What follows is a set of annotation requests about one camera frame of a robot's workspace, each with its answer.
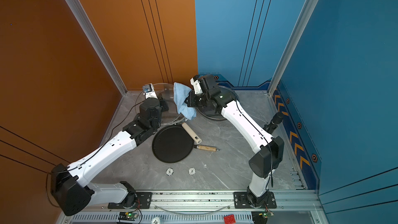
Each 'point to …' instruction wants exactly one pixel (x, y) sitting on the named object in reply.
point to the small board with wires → (267, 214)
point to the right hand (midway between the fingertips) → (186, 100)
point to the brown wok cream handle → (193, 135)
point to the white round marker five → (169, 171)
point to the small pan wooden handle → (172, 143)
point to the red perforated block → (229, 219)
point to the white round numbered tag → (156, 220)
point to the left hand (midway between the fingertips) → (159, 92)
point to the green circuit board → (127, 216)
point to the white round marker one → (192, 171)
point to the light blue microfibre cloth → (181, 92)
